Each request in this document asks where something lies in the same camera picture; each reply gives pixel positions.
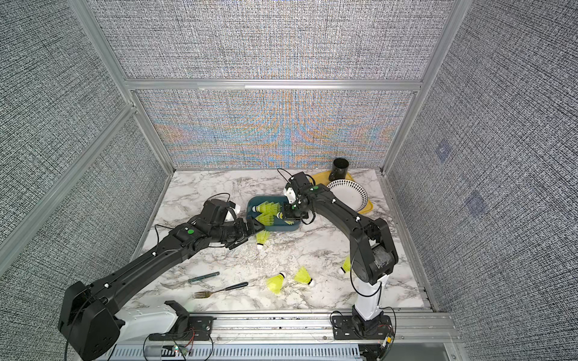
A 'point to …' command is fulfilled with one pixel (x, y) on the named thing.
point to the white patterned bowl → (351, 192)
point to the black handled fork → (203, 294)
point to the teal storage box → (278, 223)
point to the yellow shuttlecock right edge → (347, 264)
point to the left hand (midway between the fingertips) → (262, 231)
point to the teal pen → (202, 277)
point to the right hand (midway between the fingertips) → (282, 211)
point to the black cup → (339, 170)
